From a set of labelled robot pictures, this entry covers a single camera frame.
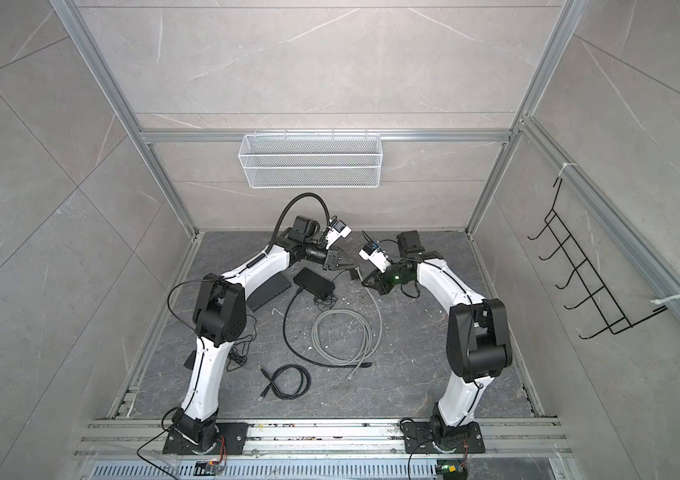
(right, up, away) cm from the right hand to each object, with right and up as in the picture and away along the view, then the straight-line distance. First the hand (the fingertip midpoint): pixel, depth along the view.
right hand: (367, 279), depth 90 cm
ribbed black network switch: (-18, -3, +14) cm, 23 cm away
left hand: (-3, +6, -3) cm, 7 cm away
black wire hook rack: (+49, -2, -26) cm, 55 cm away
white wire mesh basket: (-19, +40, +11) cm, 45 cm away
